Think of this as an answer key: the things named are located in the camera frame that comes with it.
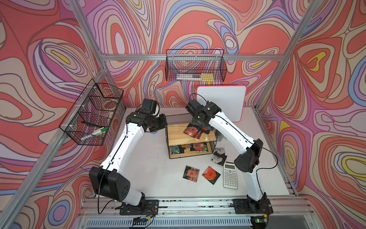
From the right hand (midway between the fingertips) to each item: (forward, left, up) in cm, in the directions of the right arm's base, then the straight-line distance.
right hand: (202, 126), depth 83 cm
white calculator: (-22, -15, -20) cm, 34 cm away
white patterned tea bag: (-10, -11, -19) cm, 24 cm away
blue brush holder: (+11, +33, -19) cm, 40 cm away
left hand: (-1, +20, +5) cm, 20 cm away
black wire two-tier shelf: (-5, +13, -12) cm, 19 cm away
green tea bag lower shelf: (-5, +18, -18) cm, 26 cm away
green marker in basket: (-7, +54, +9) cm, 55 cm away
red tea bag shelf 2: (-2, +5, -3) cm, 6 cm away
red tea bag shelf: (-4, +2, -17) cm, 18 cm away
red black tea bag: (-22, -4, -20) cm, 30 cm away
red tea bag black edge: (-21, +8, -19) cm, 30 cm away
